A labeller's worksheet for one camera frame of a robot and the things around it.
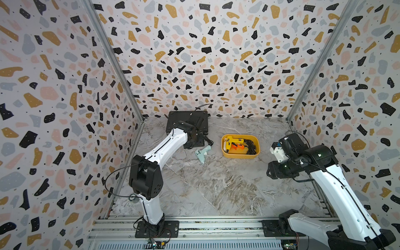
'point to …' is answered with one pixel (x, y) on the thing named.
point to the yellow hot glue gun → (229, 139)
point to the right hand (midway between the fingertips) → (271, 172)
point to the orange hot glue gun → (235, 146)
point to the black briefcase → (188, 117)
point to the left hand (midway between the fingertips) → (200, 143)
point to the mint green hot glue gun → (201, 153)
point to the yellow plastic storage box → (241, 153)
